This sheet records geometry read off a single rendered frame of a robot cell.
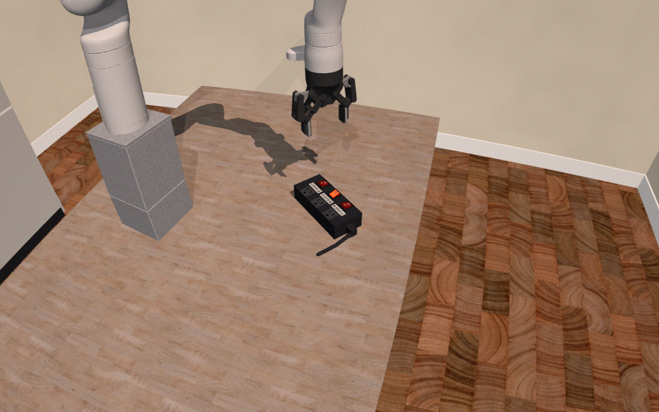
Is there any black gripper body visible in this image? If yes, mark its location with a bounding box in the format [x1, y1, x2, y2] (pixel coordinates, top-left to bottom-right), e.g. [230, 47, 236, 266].
[305, 67, 343, 108]

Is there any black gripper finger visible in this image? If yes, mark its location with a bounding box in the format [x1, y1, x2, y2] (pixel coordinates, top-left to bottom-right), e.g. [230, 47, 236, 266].
[331, 74, 357, 123]
[291, 90, 327, 137]

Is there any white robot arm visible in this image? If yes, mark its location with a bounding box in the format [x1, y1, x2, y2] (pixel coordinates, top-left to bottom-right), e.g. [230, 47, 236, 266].
[60, 0, 347, 134]

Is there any black power strip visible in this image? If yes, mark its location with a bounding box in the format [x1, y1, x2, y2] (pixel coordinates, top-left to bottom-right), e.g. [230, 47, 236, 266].
[294, 174, 362, 256]

